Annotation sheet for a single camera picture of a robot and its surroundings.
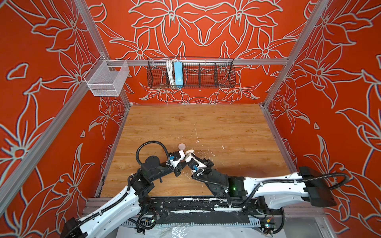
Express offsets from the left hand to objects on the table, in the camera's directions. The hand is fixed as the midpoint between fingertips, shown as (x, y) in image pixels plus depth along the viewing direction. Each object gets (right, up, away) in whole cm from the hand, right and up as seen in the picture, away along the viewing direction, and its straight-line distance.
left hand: (189, 155), depth 69 cm
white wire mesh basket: (-53, +39, +19) cm, 69 cm away
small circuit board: (+38, -34, -1) cm, 51 cm away
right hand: (0, +2, -3) cm, 4 cm away
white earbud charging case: (-1, +2, -4) cm, 4 cm away
